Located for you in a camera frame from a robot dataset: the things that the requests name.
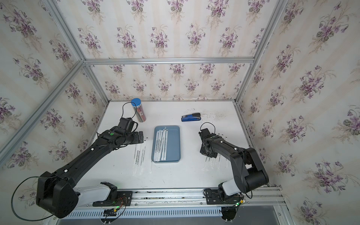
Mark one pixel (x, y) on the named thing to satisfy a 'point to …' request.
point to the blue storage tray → (173, 153)
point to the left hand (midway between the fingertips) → (138, 138)
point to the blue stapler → (193, 116)
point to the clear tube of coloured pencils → (139, 111)
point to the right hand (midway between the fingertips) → (208, 153)
